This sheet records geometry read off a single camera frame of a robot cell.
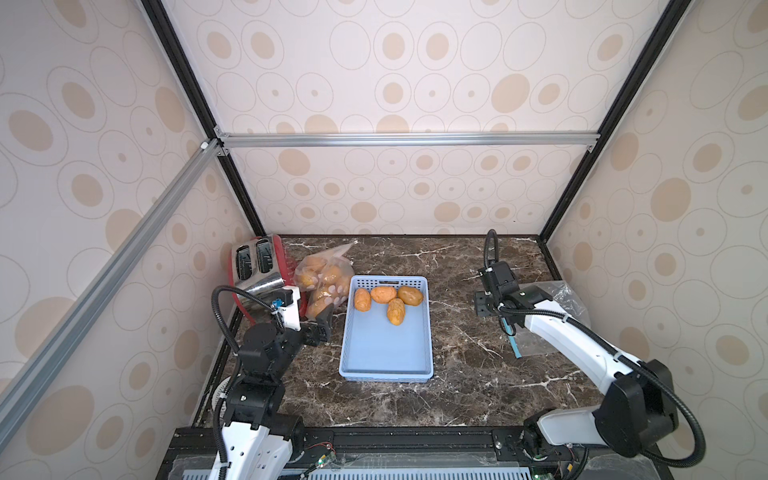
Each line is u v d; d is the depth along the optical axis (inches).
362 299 37.5
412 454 28.8
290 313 23.7
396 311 37.0
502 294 24.8
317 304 36.2
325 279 35.5
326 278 35.5
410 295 38.3
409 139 36.4
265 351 19.9
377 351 35.1
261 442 19.1
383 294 38.2
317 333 25.2
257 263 34.5
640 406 16.2
